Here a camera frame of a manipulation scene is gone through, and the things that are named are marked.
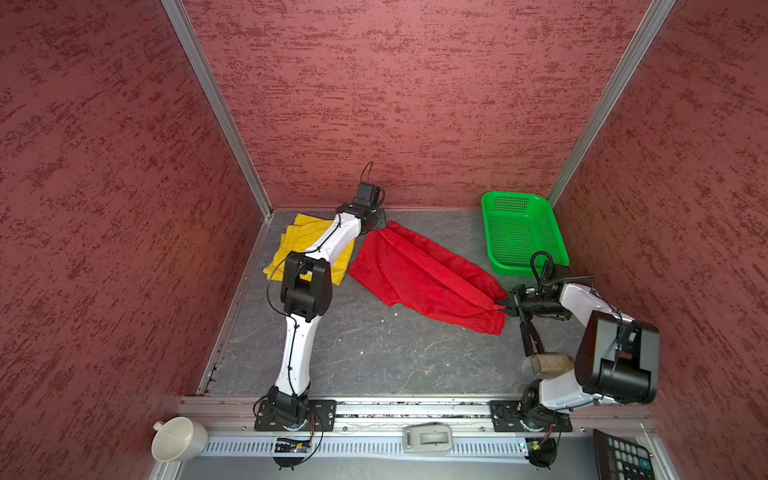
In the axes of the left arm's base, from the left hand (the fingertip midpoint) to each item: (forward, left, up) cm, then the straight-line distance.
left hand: (377, 223), depth 101 cm
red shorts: (-12, -10, -8) cm, 18 cm away
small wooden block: (-44, -48, -7) cm, 65 cm away
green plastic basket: (+6, -55, -8) cm, 56 cm away
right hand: (-29, -34, -3) cm, 45 cm away
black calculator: (-64, -59, -10) cm, 88 cm away
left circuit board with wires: (-62, +19, -14) cm, 67 cm away
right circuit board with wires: (-63, -43, -12) cm, 77 cm away
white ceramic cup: (-62, +43, -6) cm, 76 cm away
